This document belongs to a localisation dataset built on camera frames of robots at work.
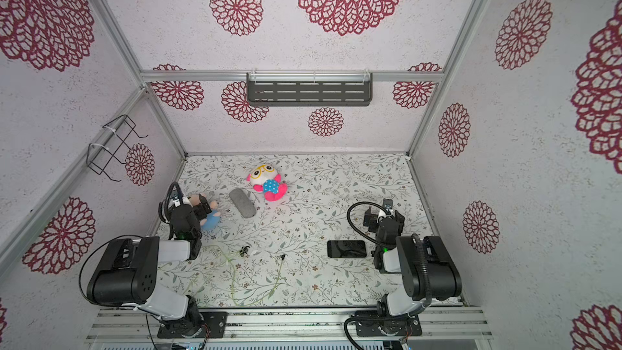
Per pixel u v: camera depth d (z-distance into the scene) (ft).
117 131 2.59
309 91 3.24
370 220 2.80
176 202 2.54
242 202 3.25
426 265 1.42
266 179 3.38
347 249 3.63
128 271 1.50
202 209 2.82
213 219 3.03
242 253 2.88
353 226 2.45
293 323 2.49
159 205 2.39
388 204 2.60
